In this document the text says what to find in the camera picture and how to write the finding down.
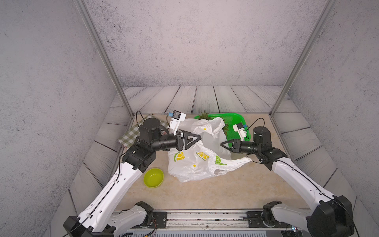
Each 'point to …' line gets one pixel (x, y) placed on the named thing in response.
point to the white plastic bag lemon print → (206, 158)
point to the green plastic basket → (231, 119)
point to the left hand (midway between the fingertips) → (200, 139)
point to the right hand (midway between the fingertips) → (223, 145)
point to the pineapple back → (204, 115)
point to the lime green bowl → (153, 177)
